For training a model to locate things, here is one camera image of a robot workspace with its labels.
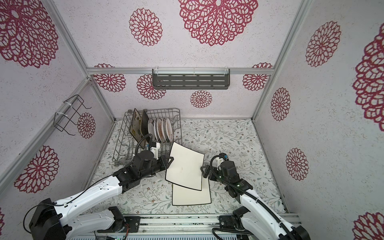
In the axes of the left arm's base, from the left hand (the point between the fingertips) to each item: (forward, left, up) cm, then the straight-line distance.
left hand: (174, 160), depth 76 cm
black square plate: (+27, +21, -5) cm, 35 cm away
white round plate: (+27, +17, -6) cm, 33 cm away
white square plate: (-1, -6, -7) cm, 9 cm away
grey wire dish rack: (+24, +37, -18) cm, 48 cm away
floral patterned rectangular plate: (+25, +26, -3) cm, 36 cm away
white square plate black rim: (-13, -5, -17) cm, 21 cm away
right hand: (0, -17, -7) cm, 19 cm away
